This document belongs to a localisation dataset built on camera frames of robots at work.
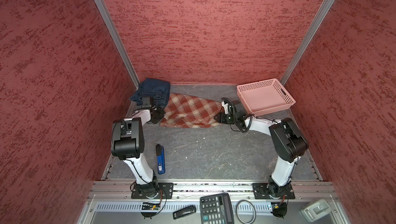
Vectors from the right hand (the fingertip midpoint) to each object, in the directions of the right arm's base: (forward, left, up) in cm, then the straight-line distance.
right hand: (214, 120), depth 95 cm
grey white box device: (-47, -42, -3) cm, 63 cm away
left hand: (+6, +32, -2) cm, 33 cm away
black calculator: (-45, +3, -3) cm, 45 cm away
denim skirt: (+26, +39, +3) cm, 47 cm away
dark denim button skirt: (+15, +38, +2) cm, 41 cm away
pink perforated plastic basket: (+22, -39, -5) cm, 45 cm away
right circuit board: (-46, -28, -7) cm, 54 cm away
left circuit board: (-43, +35, -7) cm, 56 cm away
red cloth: (+10, +16, -3) cm, 19 cm away
